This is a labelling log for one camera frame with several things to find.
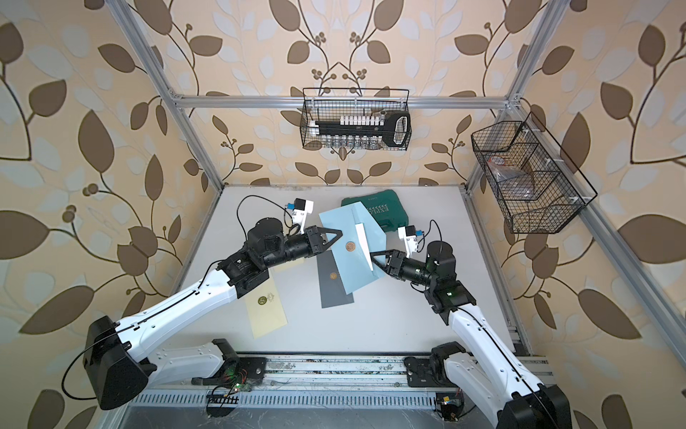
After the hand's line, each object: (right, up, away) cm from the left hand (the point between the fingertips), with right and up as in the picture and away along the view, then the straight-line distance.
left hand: (338, 231), depth 66 cm
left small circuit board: (-28, -41, +7) cm, 50 cm away
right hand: (+8, -8, +7) cm, 14 cm away
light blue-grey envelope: (+3, -7, +2) cm, 8 cm away
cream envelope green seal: (-25, -27, +22) cm, 43 cm away
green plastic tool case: (+16, +7, +42) cm, 46 cm away
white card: (+6, -2, +5) cm, 8 cm away
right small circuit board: (+30, -48, +6) cm, 57 cm away
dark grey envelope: (-4, -22, +25) cm, 34 cm away
